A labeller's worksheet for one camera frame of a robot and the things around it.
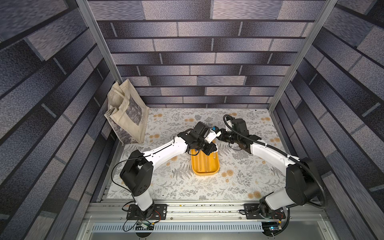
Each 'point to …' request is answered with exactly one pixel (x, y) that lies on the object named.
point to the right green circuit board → (271, 228)
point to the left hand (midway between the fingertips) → (217, 148)
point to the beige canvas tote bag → (127, 112)
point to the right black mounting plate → (253, 211)
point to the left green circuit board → (143, 225)
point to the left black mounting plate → (155, 212)
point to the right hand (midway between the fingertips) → (213, 132)
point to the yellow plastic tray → (205, 165)
